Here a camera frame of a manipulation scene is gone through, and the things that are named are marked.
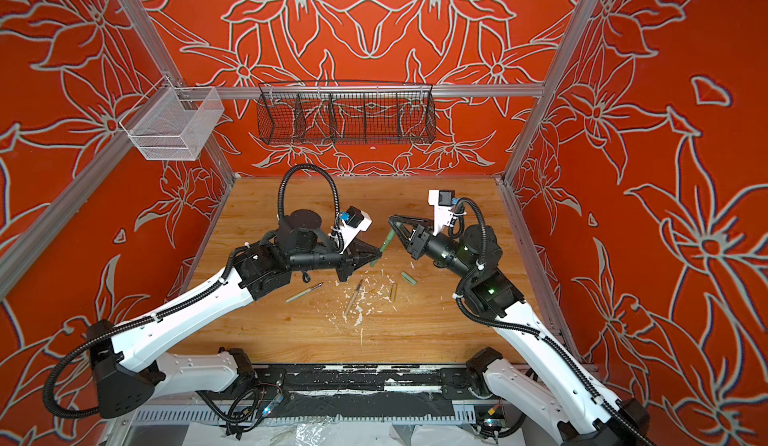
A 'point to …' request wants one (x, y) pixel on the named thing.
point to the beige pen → (353, 297)
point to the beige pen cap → (393, 292)
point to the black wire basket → (345, 112)
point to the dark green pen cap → (388, 240)
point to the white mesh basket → (178, 125)
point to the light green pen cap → (408, 278)
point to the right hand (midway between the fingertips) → (387, 222)
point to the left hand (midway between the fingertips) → (379, 249)
